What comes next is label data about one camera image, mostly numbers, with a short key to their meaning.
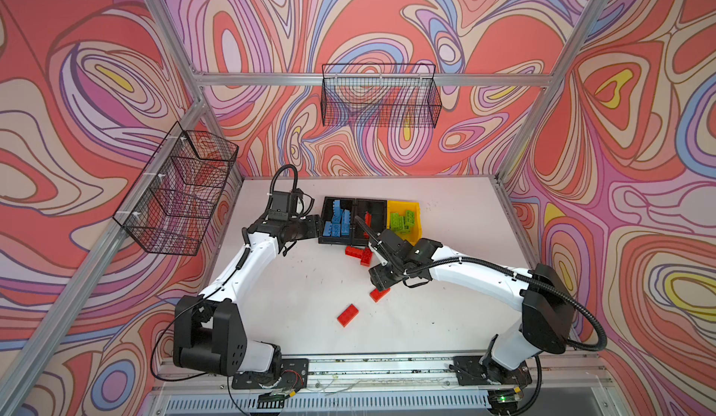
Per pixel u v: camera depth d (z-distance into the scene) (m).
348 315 0.83
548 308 0.43
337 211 1.02
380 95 0.96
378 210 1.08
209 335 0.41
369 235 0.64
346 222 1.01
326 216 1.04
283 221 0.65
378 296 0.86
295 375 0.72
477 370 0.73
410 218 1.01
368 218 1.00
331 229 1.01
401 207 1.01
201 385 0.73
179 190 0.79
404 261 0.60
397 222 1.00
